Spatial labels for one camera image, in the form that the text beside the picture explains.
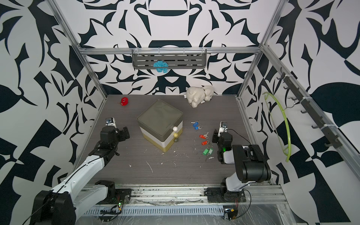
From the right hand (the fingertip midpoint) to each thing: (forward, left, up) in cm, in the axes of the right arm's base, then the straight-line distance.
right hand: (220, 128), depth 94 cm
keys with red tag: (-3, +9, -6) cm, 12 cm away
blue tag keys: (+8, +15, -7) cm, 18 cm away
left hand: (-4, +64, +9) cm, 65 cm away
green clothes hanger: (-23, -23, +18) cm, 37 cm away
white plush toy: (+27, +15, +4) cm, 31 cm away
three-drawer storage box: (-6, +37, +15) cm, 40 cm away
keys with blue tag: (+4, +12, -6) cm, 15 cm away
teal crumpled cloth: (+30, +38, +29) cm, 57 cm away
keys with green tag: (-14, +11, -5) cm, 18 cm away
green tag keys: (-13, +7, -6) cm, 16 cm away
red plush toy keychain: (+26, +70, -1) cm, 75 cm away
